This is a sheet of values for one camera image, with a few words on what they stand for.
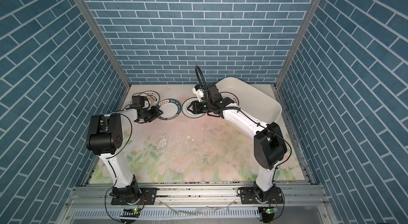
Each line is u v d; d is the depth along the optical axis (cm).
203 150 89
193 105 75
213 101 66
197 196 75
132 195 67
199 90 77
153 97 105
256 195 65
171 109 107
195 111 74
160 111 99
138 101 82
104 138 52
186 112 105
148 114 89
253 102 105
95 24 87
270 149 47
